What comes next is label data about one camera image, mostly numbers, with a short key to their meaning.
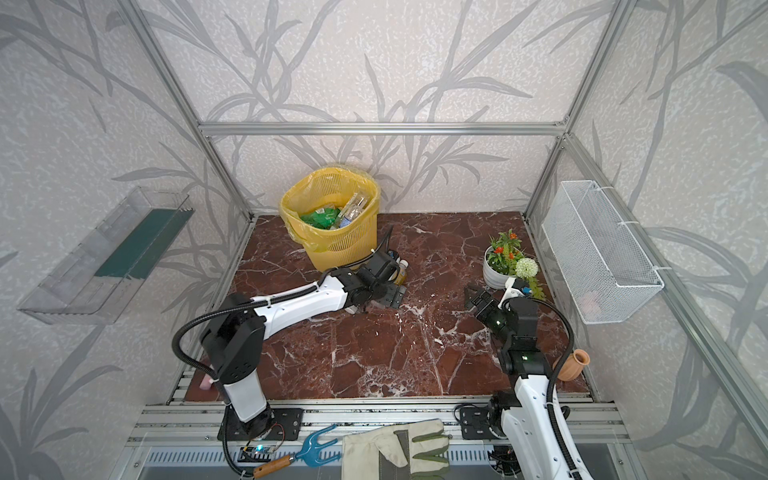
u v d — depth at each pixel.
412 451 0.70
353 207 0.87
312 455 0.70
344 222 0.85
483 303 0.71
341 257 0.87
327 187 0.99
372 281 0.68
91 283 0.64
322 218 0.91
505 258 0.88
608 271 0.61
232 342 0.46
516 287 0.71
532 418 0.50
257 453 0.72
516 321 0.58
